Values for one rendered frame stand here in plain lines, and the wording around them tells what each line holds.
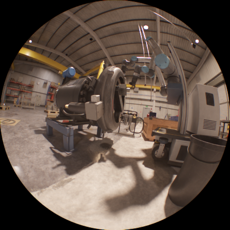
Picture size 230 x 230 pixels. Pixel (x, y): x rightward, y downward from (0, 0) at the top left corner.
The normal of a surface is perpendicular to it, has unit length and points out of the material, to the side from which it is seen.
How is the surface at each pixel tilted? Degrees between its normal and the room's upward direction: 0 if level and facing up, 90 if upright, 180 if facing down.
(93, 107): 113
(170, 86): 90
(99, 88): 91
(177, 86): 90
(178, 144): 90
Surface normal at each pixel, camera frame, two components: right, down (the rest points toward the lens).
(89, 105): -0.29, 0.35
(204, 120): -0.64, -0.09
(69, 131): 0.95, 0.14
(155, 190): 0.14, -0.99
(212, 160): -0.93, -0.07
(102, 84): -0.23, -0.09
